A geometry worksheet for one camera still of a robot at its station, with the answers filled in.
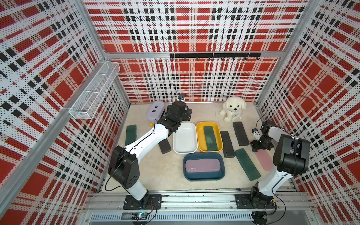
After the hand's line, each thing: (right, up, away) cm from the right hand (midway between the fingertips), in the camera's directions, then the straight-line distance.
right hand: (263, 148), depth 92 cm
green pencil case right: (-13, -10, -7) cm, 18 cm away
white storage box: (-53, +5, +3) cm, 53 cm away
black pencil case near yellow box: (-23, 0, +1) cm, 23 cm away
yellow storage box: (-41, +2, +2) cm, 41 cm away
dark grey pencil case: (-66, +1, +1) cm, 66 cm away
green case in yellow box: (-34, +2, +4) cm, 34 cm away
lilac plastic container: (-74, +25, +10) cm, 79 cm away
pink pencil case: (-41, -9, -6) cm, 43 cm away
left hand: (-54, +26, -7) cm, 60 cm away
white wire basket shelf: (-117, +28, -4) cm, 120 cm away
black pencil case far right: (-12, +9, +8) cm, 17 cm away
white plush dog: (-19, +28, +4) cm, 34 cm away
